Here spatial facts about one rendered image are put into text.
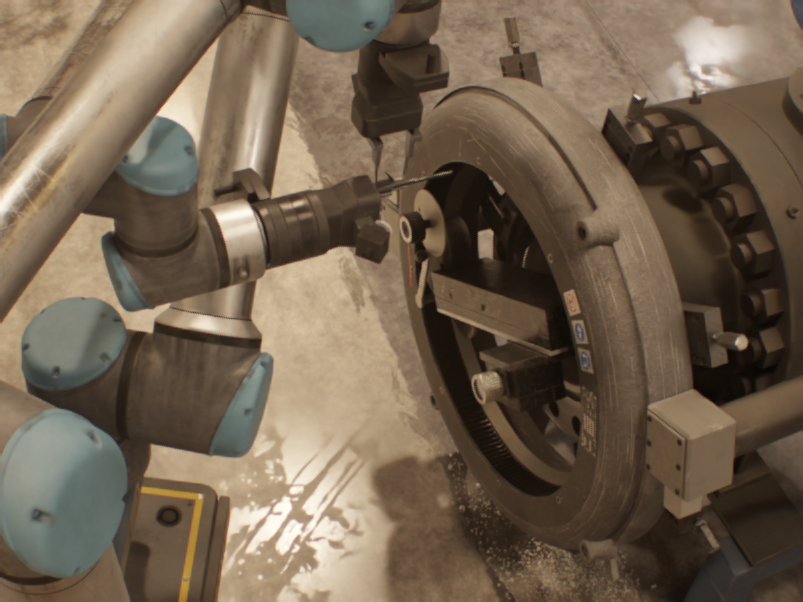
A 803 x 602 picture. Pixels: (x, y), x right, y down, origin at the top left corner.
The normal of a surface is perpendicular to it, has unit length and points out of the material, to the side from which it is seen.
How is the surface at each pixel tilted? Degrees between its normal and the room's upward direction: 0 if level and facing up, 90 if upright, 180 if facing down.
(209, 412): 54
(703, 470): 67
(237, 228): 25
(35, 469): 19
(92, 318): 5
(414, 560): 0
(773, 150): 6
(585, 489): 90
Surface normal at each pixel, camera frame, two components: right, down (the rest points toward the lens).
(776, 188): 0.24, -0.39
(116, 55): 0.09, -0.54
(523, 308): -0.90, 0.26
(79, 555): 0.91, 0.28
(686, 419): -0.07, -0.89
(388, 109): 0.43, 0.66
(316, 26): -0.32, 0.68
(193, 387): 0.05, 0.02
